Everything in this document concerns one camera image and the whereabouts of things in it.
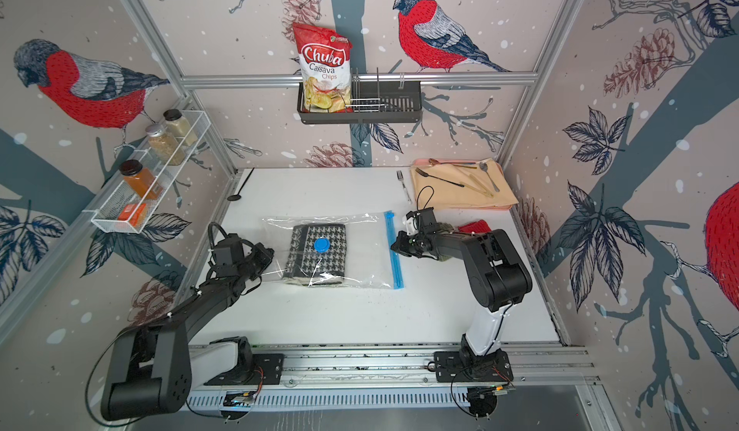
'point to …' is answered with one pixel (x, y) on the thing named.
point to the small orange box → (132, 213)
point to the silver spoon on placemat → (484, 166)
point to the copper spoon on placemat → (434, 163)
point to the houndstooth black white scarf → (307, 266)
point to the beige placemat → (450, 186)
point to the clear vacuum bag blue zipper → (370, 262)
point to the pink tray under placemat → (426, 162)
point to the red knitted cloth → (479, 226)
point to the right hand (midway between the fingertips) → (390, 245)
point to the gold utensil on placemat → (480, 185)
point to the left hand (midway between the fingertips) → (278, 242)
